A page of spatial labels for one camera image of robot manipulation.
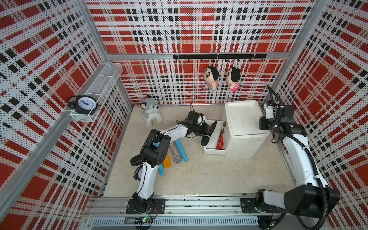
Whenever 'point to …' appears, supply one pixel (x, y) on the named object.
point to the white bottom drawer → (211, 149)
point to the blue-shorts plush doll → (211, 76)
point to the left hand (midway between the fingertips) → (213, 130)
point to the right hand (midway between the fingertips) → (265, 120)
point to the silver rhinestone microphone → (177, 155)
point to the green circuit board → (143, 220)
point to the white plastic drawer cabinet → (244, 139)
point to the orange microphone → (167, 162)
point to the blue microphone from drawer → (181, 150)
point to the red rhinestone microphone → (220, 142)
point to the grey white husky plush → (151, 111)
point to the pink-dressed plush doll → (233, 75)
